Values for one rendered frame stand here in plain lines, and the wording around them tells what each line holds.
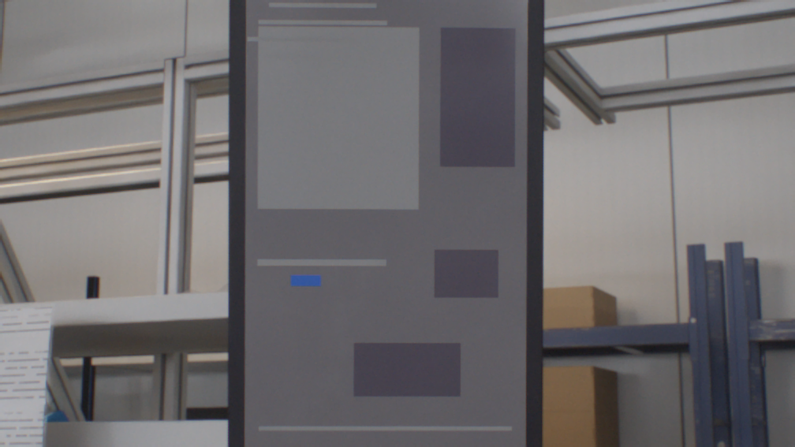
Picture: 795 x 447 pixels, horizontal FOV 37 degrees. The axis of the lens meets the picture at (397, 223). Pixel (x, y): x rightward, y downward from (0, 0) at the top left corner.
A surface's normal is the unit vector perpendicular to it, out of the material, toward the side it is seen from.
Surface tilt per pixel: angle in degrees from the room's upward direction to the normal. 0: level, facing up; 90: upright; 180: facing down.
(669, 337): 90
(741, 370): 90
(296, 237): 101
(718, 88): 90
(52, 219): 90
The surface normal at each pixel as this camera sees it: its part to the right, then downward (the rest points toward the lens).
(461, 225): 0.02, 0.00
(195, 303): -0.40, -0.17
